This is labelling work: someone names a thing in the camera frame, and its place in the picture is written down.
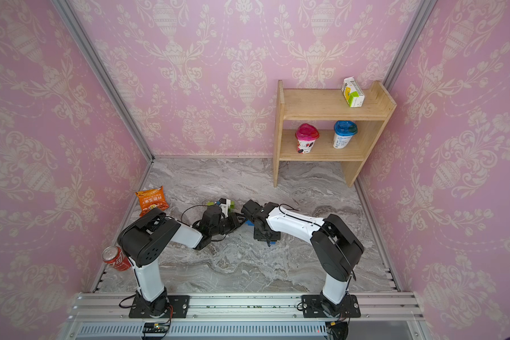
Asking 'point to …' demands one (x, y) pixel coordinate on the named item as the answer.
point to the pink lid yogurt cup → (306, 134)
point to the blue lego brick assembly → (249, 223)
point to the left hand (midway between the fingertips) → (248, 220)
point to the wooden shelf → (332, 125)
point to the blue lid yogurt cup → (343, 131)
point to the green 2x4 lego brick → (210, 203)
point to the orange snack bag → (151, 199)
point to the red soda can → (113, 256)
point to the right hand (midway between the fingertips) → (265, 237)
